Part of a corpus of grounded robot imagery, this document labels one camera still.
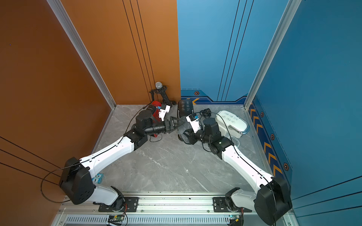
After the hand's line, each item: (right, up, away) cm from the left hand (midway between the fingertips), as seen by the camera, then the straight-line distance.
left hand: (183, 122), depth 70 cm
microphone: (-17, +23, +30) cm, 41 cm away
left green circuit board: (-33, -49, +1) cm, 59 cm away
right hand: (+1, -5, +6) cm, 8 cm away
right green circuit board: (+26, -49, -1) cm, 55 cm away
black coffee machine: (+1, +9, +17) cm, 19 cm away
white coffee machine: (+28, -2, +10) cm, 30 cm away
